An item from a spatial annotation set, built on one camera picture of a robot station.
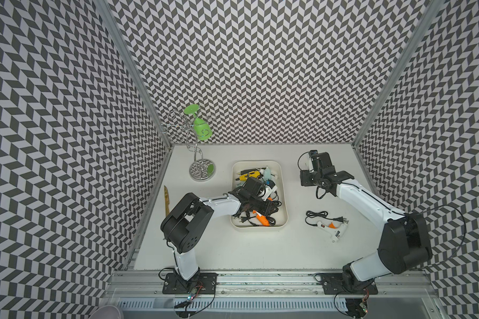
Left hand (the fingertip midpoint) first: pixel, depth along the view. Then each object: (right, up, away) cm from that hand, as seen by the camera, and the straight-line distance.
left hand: (274, 210), depth 88 cm
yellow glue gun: (-9, +15, +11) cm, 21 cm away
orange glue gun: (-6, -4, -1) cm, 7 cm away
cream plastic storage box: (0, +8, +1) cm, 8 cm away
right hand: (+15, +15, +1) cm, 21 cm away
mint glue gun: (-2, +15, +10) cm, 18 cm away
